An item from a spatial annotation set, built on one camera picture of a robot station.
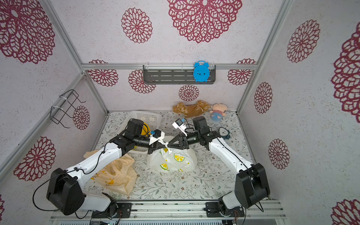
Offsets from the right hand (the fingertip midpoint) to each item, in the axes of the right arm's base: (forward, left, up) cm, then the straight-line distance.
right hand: (168, 145), depth 70 cm
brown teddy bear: (+41, -12, -16) cm, 46 cm away
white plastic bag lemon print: (-2, -1, -12) cm, 12 cm away
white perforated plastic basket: (+36, +16, -20) cm, 44 cm away
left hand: (+2, +1, -3) cm, 4 cm away
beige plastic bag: (-10, +27, -15) cm, 32 cm away
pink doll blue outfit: (+45, -35, -21) cm, 60 cm away
